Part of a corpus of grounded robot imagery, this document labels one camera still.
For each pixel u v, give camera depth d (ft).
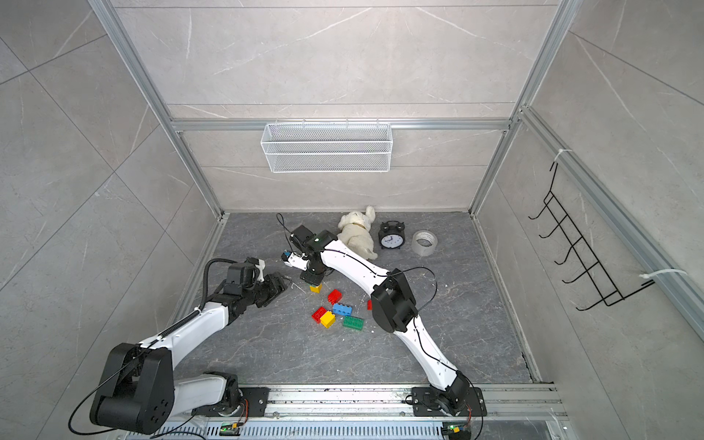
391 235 3.33
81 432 1.30
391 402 2.45
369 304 3.03
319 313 2.90
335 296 3.11
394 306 1.90
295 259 2.71
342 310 2.89
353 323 2.88
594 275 2.09
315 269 2.56
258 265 2.74
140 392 1.35
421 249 3.44
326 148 3.30
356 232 3.37
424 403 2.41
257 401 2.40
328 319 2.88
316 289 3.05
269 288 2.56
